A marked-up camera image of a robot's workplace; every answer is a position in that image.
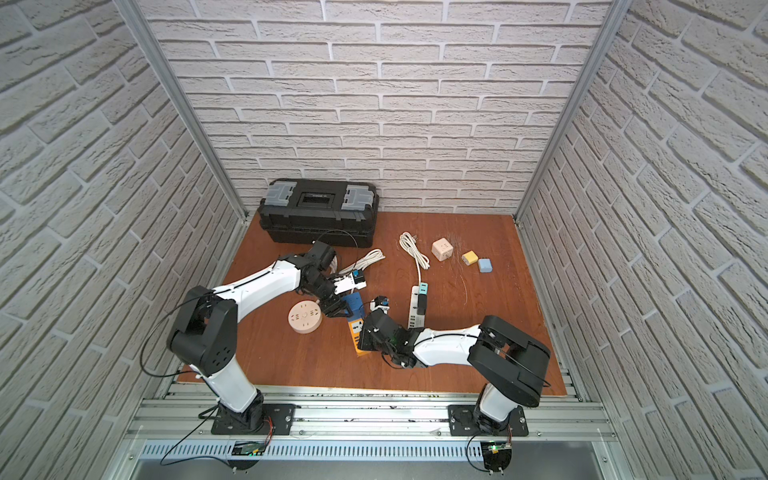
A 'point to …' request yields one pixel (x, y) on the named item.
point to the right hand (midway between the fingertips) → (361, 335)
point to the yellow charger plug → (470, 258)
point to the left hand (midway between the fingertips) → (350, 300)
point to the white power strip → (416, 321)
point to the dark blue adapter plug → (354, 302)
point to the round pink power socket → (305, 317)
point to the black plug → (422, 304)
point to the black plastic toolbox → (296, 211)
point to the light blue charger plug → (485, 265)
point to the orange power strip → (355, 327)
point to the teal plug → (423, 288)
